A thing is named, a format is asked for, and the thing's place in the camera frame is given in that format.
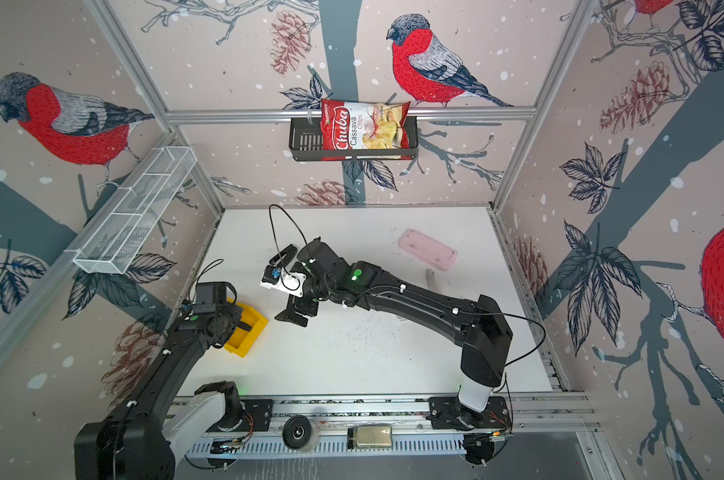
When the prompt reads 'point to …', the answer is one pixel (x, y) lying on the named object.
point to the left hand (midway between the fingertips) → (234, 312)
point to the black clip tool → (283, 257)
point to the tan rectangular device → (369, 436)
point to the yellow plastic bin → (243, 341)
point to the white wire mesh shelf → (135, 212)
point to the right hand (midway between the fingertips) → (278, 302)
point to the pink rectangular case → (427, 250)
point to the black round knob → (296, 431)
